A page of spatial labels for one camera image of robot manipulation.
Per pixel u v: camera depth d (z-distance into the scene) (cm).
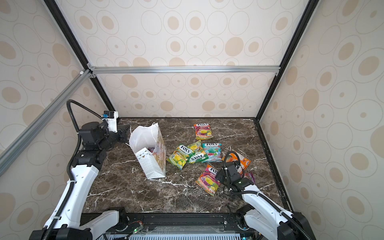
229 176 65
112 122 62
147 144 95
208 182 84
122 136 63
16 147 53
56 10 69
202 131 109
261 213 49
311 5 68
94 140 52
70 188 42
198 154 96
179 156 94
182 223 75
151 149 69
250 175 87
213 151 97
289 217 43
